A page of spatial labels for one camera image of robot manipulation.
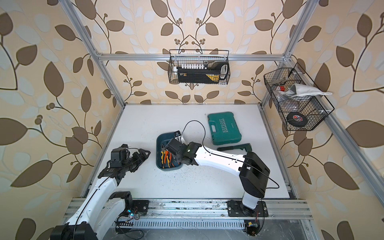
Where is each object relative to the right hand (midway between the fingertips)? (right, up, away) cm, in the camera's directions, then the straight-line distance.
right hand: (182, 149), depth 83 cm
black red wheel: (+57, +17, -11) cm, 60 cm away
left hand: (-21, -3, +2) cm, 22 cm away
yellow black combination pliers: (-14, -5, +9) cm, 17 cm away
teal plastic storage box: (-15, +3, +15) cm, 21 cm away
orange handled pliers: (-11, -4, +8) cm, 15 cm away
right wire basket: (+60, +24, -10) cm, 65 cm away
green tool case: (+26, +11, +17) cm, 33 cm away
